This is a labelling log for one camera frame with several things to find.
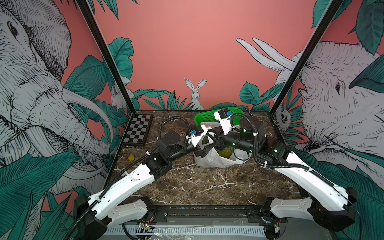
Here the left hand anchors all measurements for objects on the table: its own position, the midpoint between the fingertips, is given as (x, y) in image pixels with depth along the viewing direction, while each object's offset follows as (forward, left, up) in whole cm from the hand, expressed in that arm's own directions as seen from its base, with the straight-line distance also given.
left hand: (210, 133), depth 62 cm
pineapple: (+4, -11, -24) cm, 27 cm away
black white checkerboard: (+27, +46, -33) cm, 63 cm away
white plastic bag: (-4, -3, -16) cm, 17 cm away
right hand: (-1, +3, +4) cm, 5 cm away
